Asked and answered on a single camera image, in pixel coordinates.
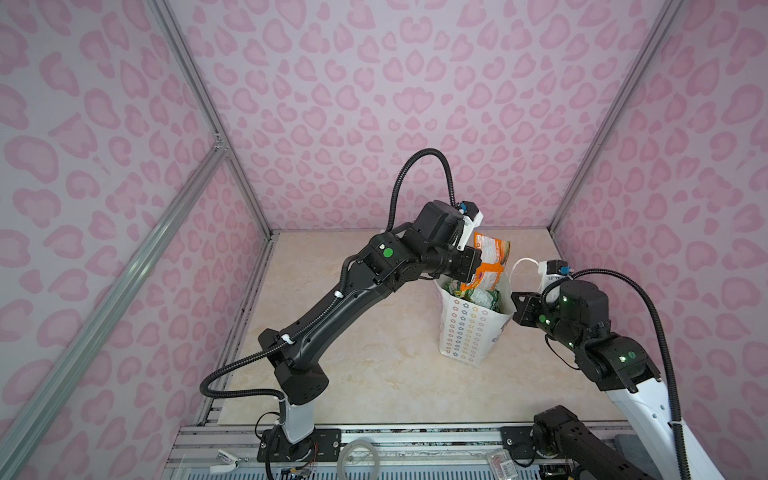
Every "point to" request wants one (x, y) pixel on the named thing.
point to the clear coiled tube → (342, 453)
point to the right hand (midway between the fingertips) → (511, 293)
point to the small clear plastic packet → (502, 465)
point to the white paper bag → (467, 331)
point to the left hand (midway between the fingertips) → (486, 257)
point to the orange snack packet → (494, 253)
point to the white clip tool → (225, 468)
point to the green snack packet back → (481, 297)
